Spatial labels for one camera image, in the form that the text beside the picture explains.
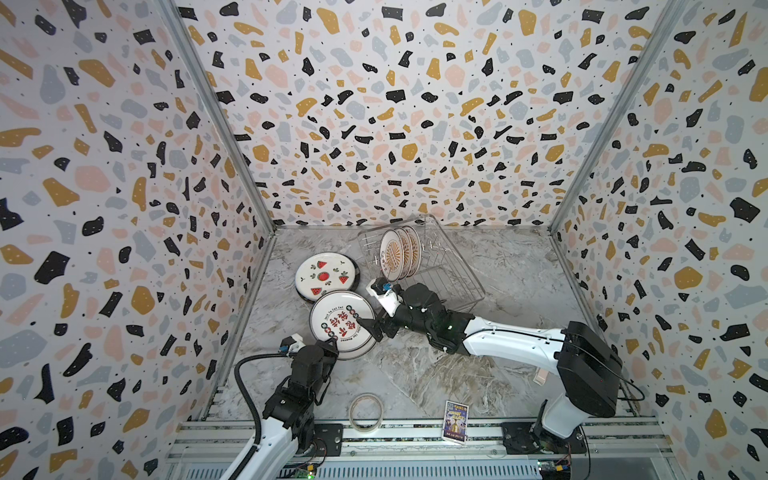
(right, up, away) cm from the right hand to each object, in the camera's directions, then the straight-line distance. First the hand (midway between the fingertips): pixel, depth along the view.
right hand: (363, 303), depth 75 cm
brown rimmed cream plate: (-17, +6, +29) cm, 34 cm away
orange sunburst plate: (0, -14, +12) cm, 18 cm away
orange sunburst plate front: (+6, +12, +28) cm, 31 cm away
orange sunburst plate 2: (+11, +13, +21) cm, 27 cm away
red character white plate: (-11, -6, +15) cm, 20 cm away
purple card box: (+23, -30, +1) cm, 38 cm away
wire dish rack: (+24, +8, +33) cm, 41 cm away
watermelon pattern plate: (-17, +5, +29) cm, 34 cm away
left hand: (-8, -10, +8) cm, 15 cm away
